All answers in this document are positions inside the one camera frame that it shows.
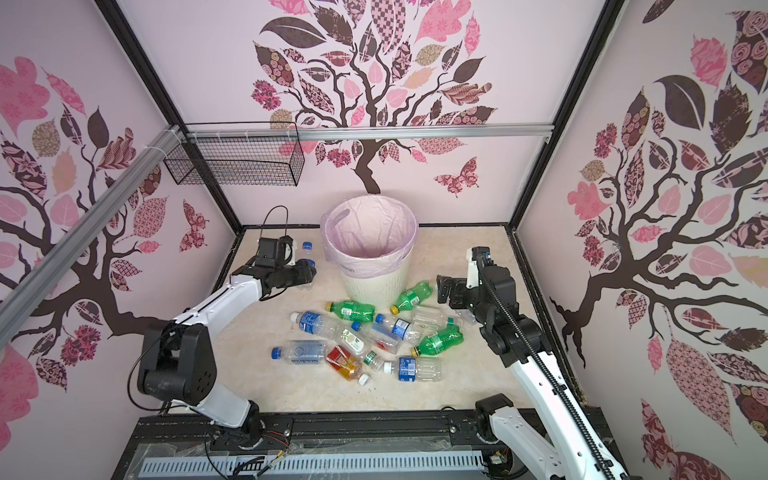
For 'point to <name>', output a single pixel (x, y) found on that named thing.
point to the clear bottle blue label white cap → (314, 323)
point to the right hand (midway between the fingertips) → (457, 274)
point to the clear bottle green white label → (353, 341)
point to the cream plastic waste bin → (374, 266)
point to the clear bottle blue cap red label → (376, 340)
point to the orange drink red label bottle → (348, 366)
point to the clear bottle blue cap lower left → (302, 352)
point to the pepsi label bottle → (307, 256)
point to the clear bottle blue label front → (420, 369)
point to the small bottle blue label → (397, 327)
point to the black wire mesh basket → (239, 160)
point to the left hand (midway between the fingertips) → (309, 274)
